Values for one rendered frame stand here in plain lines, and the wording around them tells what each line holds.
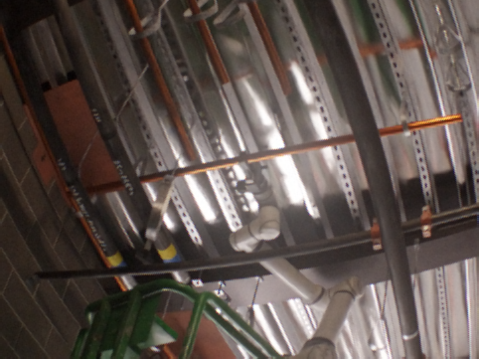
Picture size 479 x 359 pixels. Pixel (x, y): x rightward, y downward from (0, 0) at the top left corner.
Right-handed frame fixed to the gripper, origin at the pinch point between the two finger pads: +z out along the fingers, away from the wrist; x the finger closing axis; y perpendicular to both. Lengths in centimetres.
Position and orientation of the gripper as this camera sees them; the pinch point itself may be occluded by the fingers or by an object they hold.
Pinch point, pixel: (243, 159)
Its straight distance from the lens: 314.7
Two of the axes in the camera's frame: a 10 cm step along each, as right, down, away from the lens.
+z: -3.6, -6.2, -6.9
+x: -0.8, 7.6, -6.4
